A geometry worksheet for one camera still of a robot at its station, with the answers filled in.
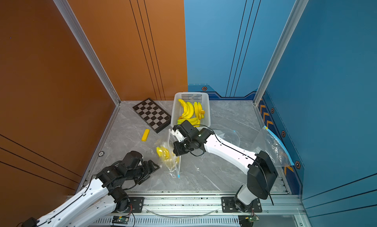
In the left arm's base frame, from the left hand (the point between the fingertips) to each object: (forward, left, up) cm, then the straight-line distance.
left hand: (158, 168), depth 78 cm
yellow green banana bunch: (+46, -23, -5) cm, 52 cm away
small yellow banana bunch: (+9, -2, +2) cm, 9 cm away
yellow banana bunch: (+43, -15, -1) cm, 45 cm away
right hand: (+6, -9, +8) cm, 14 cm away
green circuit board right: (-21, -48, -8) cm, 53 cm away
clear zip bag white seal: (0, -7, +4) cm, 8 cm away
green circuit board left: (-22, +17, -10) cm, 30 cm away
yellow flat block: (+25, +14, -7) cm, 29 cm away
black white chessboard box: (+41, +12, -5) cm, 43 cm away
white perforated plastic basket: (+57, -26, -2) cm, 62 cm away
